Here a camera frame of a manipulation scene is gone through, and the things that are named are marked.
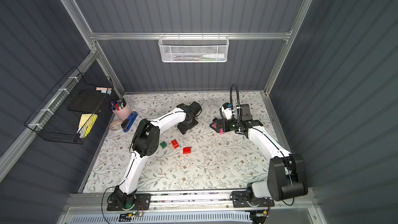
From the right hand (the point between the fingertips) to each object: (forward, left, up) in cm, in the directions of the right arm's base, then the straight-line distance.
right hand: (219, 124), depth 84 cm
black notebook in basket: (+3, +66, +16) cm, 68 cm away
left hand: (+7, +16, -14) cm, 23 cm away
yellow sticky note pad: (-12, +56, +19) cm, 61 cm away
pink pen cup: (+14, +61, -3) cm, 62 cm away
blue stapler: (+8, +59, -13) cm, 61 cm away
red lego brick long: (-5, +26, -14) cm, 30 cm away
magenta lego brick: (-7, 0, +5) cm, 9 cm away
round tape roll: (+9, +68, -14) cm, 70 cm away
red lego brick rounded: (-9, +18, -14) cm, 25 cm away
